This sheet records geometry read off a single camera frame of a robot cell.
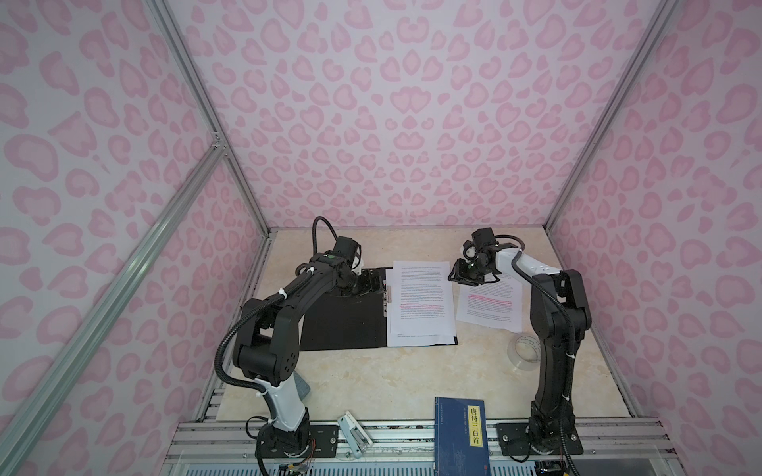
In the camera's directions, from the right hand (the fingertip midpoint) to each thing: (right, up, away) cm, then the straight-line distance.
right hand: (455, 274), depth 100 cm
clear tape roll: (+17, -22, -13) cm, 31 cm away
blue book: (-4, -40, -28) cm, 49 cm away
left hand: (-26, -4, -10) cm, 28 cm away
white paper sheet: (+13, -10, -2) cm, 17 cm away
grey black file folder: (-33, -14, -4) cm, 36 cm away
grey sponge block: (-46, -30, -18) cm, 58 cm away
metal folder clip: (-22, -7, +1) cm, 23 cm away
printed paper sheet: (-11, -11, -2) cm, 16 cm away
